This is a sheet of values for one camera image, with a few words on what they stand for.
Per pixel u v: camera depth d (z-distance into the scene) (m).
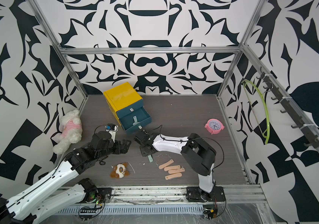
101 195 0.73
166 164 0.85
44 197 0.45
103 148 0.58
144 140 0.69
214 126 0.99
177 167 0.83
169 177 0.80
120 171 0.79
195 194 0.74
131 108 0.87
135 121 0.94
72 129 0.89
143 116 0.97
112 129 0.67
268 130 0.66
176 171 0.82
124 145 0.67
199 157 0.48
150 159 0.85
